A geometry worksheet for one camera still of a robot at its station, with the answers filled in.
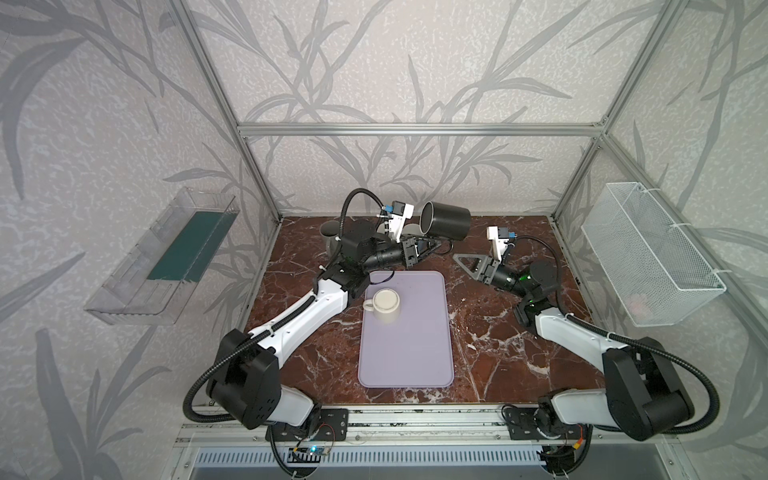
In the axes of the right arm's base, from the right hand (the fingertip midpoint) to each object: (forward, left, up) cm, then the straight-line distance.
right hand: (455, 252), depth 72 cm
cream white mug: (-1, +19, -23) cm, 30 cm away
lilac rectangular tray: (-15, +10, -28) cm, 33 cm away
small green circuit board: (-38, +36, -29) cm, 59 cm away
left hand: (-1, +4, +5) cm, 7 cm away
